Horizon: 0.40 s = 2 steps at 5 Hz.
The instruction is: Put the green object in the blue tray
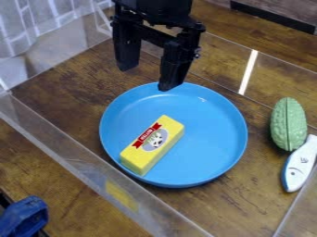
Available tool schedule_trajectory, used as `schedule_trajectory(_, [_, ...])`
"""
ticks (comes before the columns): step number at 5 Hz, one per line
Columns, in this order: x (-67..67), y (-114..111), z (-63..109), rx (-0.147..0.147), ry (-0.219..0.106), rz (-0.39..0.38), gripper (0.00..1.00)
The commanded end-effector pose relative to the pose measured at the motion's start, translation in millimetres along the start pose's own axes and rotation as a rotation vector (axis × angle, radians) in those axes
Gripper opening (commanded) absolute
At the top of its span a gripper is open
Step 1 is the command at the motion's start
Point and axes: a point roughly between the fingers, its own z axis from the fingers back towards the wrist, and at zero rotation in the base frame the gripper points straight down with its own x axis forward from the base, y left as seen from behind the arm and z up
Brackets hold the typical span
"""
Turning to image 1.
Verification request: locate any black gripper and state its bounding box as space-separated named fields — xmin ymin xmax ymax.
xmin=113 ymin=0 xmax=206 ymax=92

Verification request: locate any green bitter gourd toy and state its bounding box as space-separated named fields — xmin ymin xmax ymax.
xmin=270 ymin=97 xmax=308 ymax=151

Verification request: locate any white patterned curtain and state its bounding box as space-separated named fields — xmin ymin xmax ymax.
xmin=0 ymin=0 xmax=114 ymax=58

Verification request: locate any blue round plate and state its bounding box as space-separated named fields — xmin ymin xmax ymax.
xmin=99 ymin=83 xmax=248 ymax=188

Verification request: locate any yellow butter block toy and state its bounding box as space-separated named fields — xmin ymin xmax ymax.
xmin=121 ymin=115 xmax=185 ymax=176

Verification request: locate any white and blue fish toy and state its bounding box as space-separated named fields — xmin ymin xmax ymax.
xmin=281 ymin=134 xmax=317 ymax=193

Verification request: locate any blue clamp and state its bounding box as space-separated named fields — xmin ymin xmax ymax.
xmin=0 ymin=195 xmax=48 ymax=237

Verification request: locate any clear acrylic enclosure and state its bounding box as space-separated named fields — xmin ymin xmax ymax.
xmin=0 ymin=0 xmax=317 ymax=237

